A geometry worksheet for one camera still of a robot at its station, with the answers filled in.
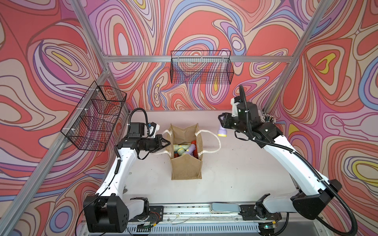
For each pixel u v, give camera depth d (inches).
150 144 27.2
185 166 30.7
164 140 29.3
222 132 26.8
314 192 15.3
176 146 35.4
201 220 28.7
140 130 24.7
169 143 30.0
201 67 37.7
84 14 28.0
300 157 16.6
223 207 30.3
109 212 15.1
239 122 22.2
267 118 36.8
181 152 33.7
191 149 33.3
